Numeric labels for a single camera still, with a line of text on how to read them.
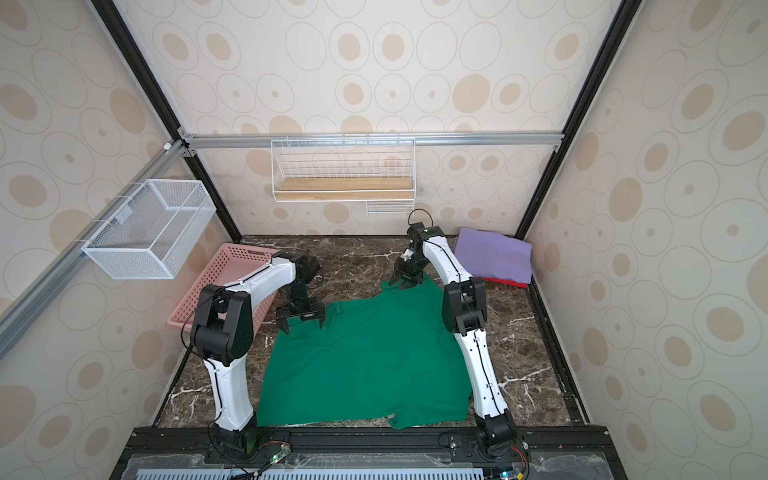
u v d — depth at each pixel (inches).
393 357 34.5
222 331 20.9
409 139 36.0
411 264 36.2
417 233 32.0
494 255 42.1
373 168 39.6
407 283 37.5
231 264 43.1
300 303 31.5
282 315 32.6
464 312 26.5
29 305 20.6
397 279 36.9
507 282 40.5
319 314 33.2
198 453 28.7
